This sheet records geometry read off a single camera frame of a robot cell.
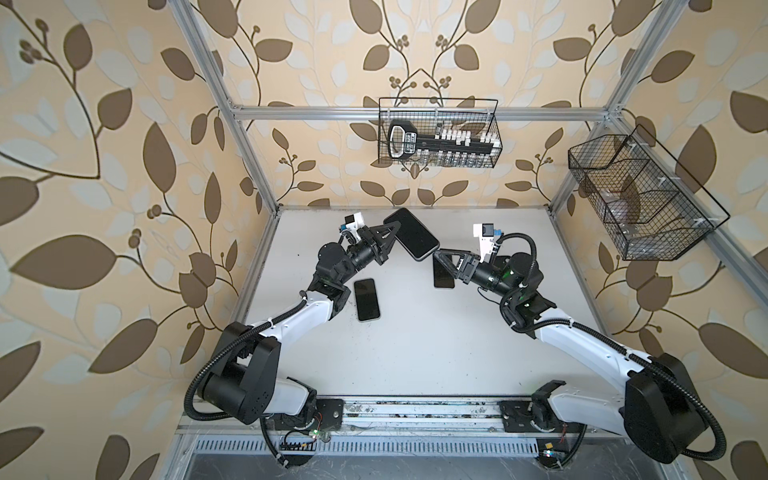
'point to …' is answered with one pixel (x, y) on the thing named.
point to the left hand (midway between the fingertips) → (404, 225)
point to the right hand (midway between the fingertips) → (438, 256)
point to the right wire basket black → (655, 207)
